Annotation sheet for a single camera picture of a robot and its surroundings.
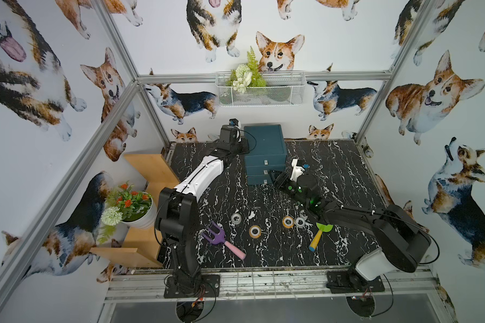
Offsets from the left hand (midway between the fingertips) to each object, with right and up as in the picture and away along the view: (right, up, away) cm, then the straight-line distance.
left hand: (244, 138), depth 91 cm
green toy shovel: (+34, -40, -3) cm, 53 cm away
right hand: (+13, -13, -8) cm, 20 cm away
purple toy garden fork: (-11, -43, -5) cm, 45 cm away
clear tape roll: (-4, -38, -1) cm, 38 cm away
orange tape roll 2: (+19, -38, -1) cm, 42 cm away
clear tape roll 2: (+25, -38, -1) cm, 45 cm away
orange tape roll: (+5, -41, -3) cm, 42 cm away
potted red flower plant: (-41, -26, -20) cm, 53 cm away
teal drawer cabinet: (+10, -7, -7) cm, 14 cm away
